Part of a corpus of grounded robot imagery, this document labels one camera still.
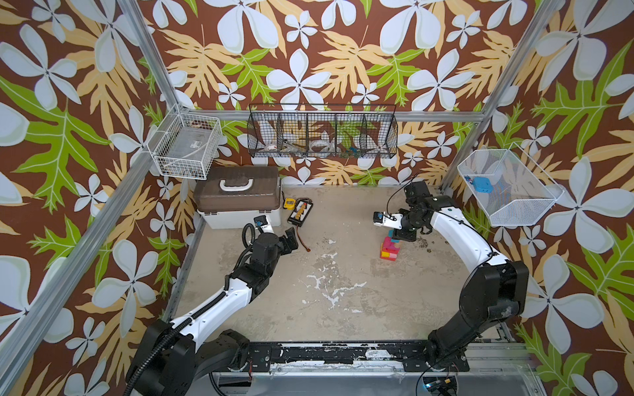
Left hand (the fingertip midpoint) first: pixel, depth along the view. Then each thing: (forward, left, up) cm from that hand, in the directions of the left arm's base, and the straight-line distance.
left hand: (282, 228), depth 83 cm
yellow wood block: (-2, -39, -15) cm, 41 cm away
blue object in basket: (+14, -70, +9) cm, 72 cm away
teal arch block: (-1, -41, -7) cm, 41 cm away
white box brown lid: (+12, +20, +2) cm, 23 cm away
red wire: (+2, -8, -18) cm, 20 cm away
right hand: (+3, -40, -3) cm, 41 cm away
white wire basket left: (+24, +35, +16) cm, 45 cm away
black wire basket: (+39, -14, +13) cm, 44 cm away
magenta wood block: (-1, -41, -14) cm, 43 cm away
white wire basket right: (+6, -77, +13) cm, 79 cm away
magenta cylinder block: (0, -38, -9) cm, 39 cm away
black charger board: (+21, -5, -17) cm, 27 cm away
